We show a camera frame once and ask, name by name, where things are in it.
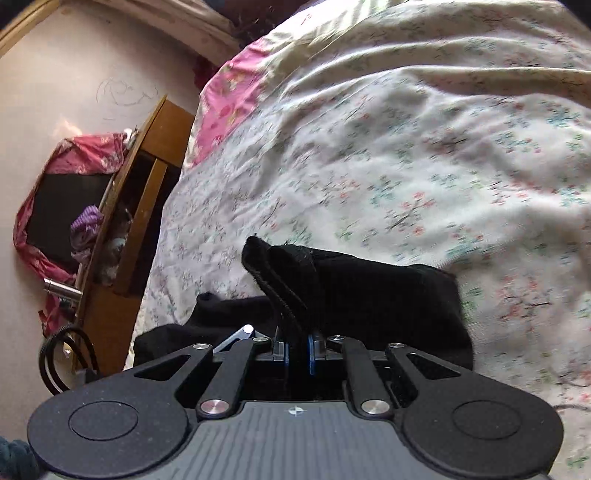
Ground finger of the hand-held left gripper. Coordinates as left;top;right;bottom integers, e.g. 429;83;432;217
215;324;256;355

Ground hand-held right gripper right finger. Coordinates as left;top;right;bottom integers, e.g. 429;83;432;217
306;333;465;420

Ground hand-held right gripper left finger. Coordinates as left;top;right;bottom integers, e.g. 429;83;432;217
133;336;293;420

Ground black pants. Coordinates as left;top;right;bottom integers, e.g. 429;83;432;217
131;235;474;385

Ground pile of clothes on shelf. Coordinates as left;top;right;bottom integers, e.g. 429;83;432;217
95;208;136;286

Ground silver metal cylinder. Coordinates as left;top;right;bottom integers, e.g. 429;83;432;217
43;278;83;301

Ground purple dotted cloth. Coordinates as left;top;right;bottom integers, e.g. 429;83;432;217
69;206;105;260

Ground white floral bed sheet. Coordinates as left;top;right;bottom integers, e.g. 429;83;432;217
124;69;591;480

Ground wooden television cabinet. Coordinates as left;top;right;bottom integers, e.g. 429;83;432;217
75;95;198;376

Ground dark teal knit cloth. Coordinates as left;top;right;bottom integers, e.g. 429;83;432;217
0;436;31;480

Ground pink floral cloth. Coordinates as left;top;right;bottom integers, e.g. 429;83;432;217
13;133;129;339

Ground pink yellow printed quilt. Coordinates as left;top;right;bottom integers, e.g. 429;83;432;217
184;0;591;168

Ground dark red cloth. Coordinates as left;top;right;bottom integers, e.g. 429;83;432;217
193;56;221;88

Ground beige curtain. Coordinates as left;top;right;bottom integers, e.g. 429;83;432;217
117;0;242;66

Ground black cable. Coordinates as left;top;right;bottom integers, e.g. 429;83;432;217
39;325;101;398

